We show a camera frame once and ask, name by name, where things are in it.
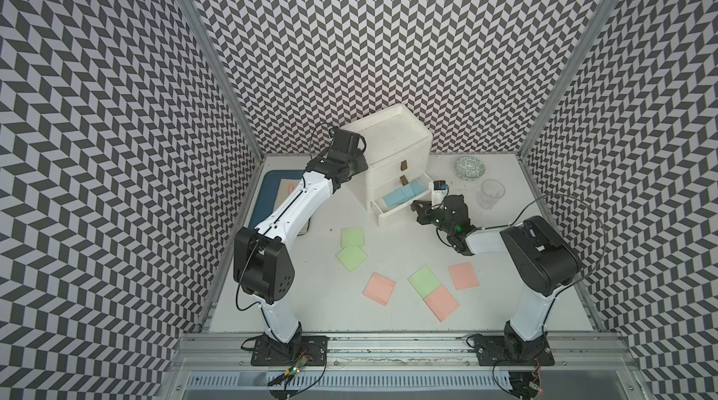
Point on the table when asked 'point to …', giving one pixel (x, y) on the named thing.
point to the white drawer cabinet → (398, 153)
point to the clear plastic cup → (491, 191)
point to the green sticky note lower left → (351, 256)
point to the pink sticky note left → (379, 288)
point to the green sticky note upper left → (351, 236)
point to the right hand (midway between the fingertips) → (413, 205)
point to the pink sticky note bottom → (441, 303)
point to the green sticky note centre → (424, 281)
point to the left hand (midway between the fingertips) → (358, 161)
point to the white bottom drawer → (401, 211)
